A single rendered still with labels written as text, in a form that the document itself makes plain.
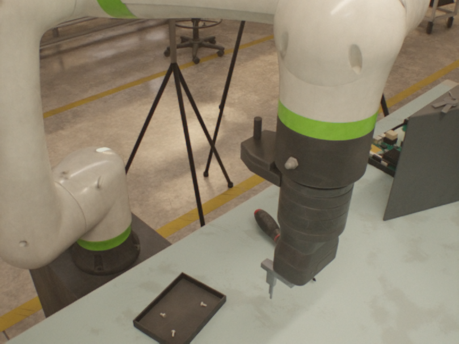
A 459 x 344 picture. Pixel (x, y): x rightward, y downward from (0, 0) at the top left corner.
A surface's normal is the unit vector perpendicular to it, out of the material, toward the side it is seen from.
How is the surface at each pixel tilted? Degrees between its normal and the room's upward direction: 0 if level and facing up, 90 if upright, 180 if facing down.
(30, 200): 92
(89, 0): 111
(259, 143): 0
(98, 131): 0
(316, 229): 90
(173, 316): 0
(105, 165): 17
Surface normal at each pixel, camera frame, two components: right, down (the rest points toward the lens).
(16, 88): 0.66, 0.58
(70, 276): 0.00, -0.82
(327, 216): 0.18, 0.57
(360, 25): 0.07, 0.25
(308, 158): -0.46, 0.51
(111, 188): 0.85, 0.26
